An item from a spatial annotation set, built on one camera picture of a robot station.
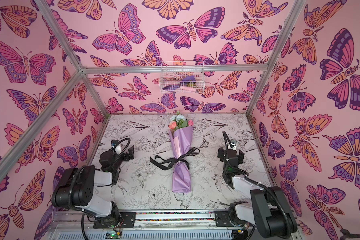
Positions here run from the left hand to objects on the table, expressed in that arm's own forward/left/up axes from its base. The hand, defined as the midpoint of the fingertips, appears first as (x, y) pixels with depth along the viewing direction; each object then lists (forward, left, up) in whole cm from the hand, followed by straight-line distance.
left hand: (127, 144), depth 92 cm
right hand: (-3, -64, +2) cm, 64 cm away
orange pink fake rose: (+21, -27, -5) cm, 34 cm away
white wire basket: (+36, -34, +24) cm, 55 cm away
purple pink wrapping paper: (+4, -34, -3) cm, 35 cm away
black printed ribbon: (-10, -23, -8) cm, 27 cm away
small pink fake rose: (+21, -40, -4) cm, 46 cm away
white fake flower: (+23, -31, 0) cm, 39 cm away
